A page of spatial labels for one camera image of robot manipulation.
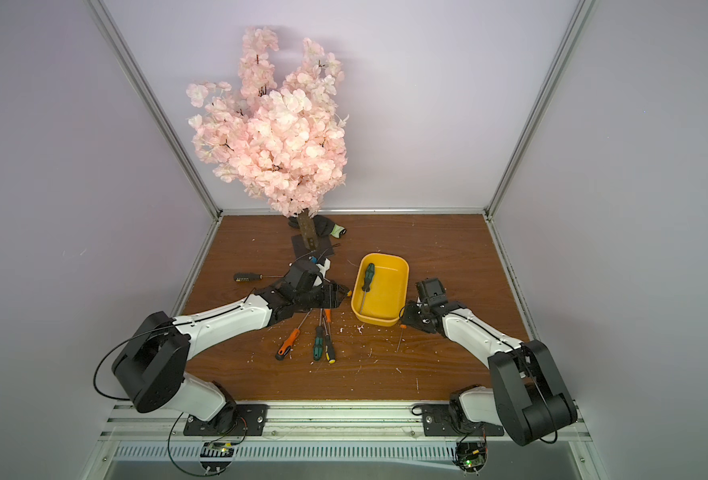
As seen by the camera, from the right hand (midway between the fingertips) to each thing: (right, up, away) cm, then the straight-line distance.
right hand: (408, 310), depth 90 cm
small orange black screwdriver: (-2, -4, -2) cm, 5 cm away
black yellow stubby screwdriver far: (-57, +8, +13) cm, 59 cm away
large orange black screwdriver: (-35, -7, -3) cm, 36 cm away
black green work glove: (-30, +27, +24) cm, 47 cm away
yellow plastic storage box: (-6, +3, +5) cm, 9 cm away
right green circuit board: (+12, -30, -20) cm, 38 cm away
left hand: (-19, +6, -4) cm, 20 cm away
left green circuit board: (-50, -32, -18) cm, 62 cm away
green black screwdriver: (-12, +10, +8) cm, 17 cm away
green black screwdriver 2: (-27, -8, -5) cm, 28 cm away
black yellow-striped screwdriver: (-24, -10, -6) cm, 26 cm away
